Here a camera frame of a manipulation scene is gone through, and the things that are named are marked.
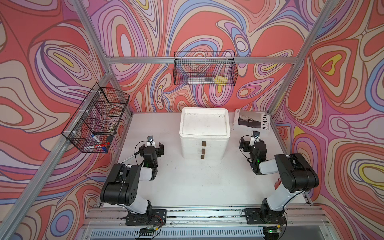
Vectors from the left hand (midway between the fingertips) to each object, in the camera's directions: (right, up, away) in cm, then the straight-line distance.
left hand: (153, 144), depth 93 cm
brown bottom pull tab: (+31, -8, -2) cm, 32 cm away
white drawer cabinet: (+31, +8, -14) cm, 35 cm away
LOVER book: (+65, +16, +17) cm, 69 cm away
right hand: (+62, +2, +3) cm, 62 cm away
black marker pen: (-17, -10, 0) cm, 19 cm away
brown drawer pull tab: (+31, +2, -14) cm, 34 cm away
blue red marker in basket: (-14, +2, -28) cm, 32 cm away
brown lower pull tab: (+31, -3, -9) cm, 33 cm away
